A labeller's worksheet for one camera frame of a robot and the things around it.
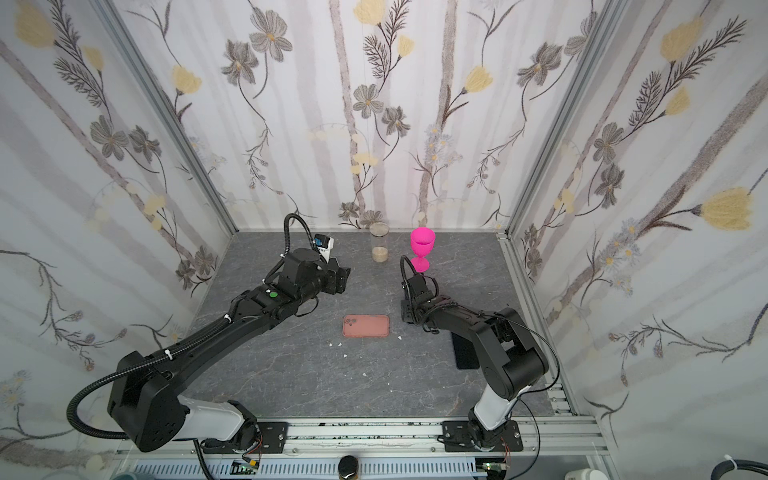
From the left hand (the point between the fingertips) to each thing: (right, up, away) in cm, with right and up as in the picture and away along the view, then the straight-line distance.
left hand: (334, 259), depth 81 cm
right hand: (+21, -13, +14) cm, 29 cm away
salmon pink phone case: (+8, -22, +15) cm, 27 cm away
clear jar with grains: (+12, +9, +21) cm, 26 cm away
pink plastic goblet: (+26, +6, +17) cm, 32 cm away
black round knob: (+6, -44, -18) cm, 48 cm away
